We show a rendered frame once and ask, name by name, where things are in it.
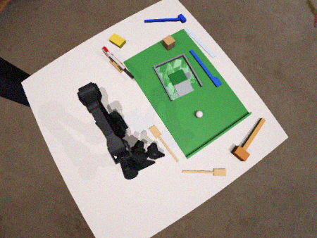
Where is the yellow rectangular block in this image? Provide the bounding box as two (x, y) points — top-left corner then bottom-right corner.
(109, 33), (126, 49)

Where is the green rectangular mat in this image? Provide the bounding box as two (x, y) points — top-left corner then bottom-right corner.
(123, 28), (249, 157)

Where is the white golf ball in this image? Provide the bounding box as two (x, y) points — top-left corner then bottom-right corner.
(196, 111), (203, 118)

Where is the tan box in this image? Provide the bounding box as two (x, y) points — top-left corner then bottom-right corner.
(163, 35), (175, 51)

